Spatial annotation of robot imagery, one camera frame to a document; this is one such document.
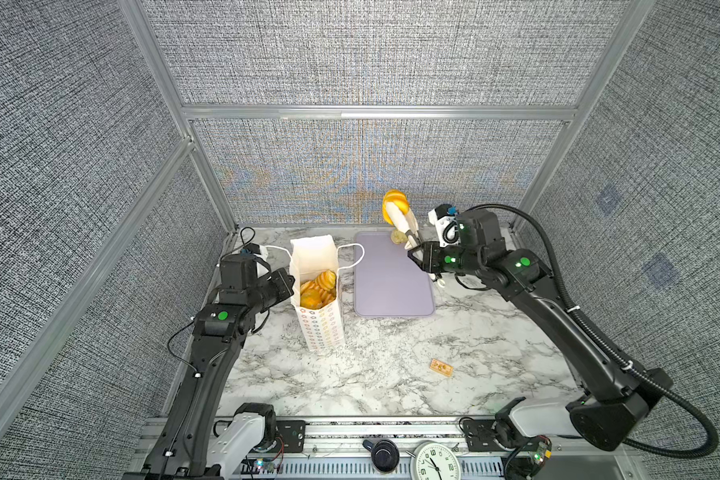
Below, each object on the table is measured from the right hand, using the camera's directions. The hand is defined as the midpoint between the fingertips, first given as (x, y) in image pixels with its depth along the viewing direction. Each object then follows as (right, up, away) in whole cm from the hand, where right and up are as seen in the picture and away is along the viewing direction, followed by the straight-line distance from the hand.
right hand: (414, 249), depth 71 cm
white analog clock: (+4, -48, -4) cm, 48 cm away
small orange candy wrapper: (+10, -33, +12) cm, 37 cm away
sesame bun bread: (-26, -12, +5) cm, 29 cm away
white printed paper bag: (-23, -20, +4) cm, 31 cm away
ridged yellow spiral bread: (-23, -9, +18) cm, 30 cm away
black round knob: (-7, -48, -1) cm, 49 cm away
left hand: (-29, -7, +2) cm, 30 cm away
